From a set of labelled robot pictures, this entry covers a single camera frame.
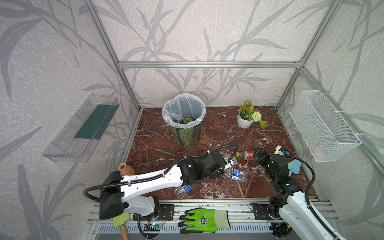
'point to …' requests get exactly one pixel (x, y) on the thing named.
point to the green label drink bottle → (188, 120)
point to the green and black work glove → (202, 220)
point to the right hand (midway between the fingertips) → (259, 147)
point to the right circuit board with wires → (280, 229)
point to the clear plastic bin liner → (184, 111)
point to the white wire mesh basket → (327, 136)
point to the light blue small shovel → (294, 166)
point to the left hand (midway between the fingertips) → (222, 157)
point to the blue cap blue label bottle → (236, 174)
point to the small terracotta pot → (126, 170)
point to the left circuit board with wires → (154, 224)
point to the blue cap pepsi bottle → (183, 190)
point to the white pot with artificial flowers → (247, 113)
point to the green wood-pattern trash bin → (187, 137)
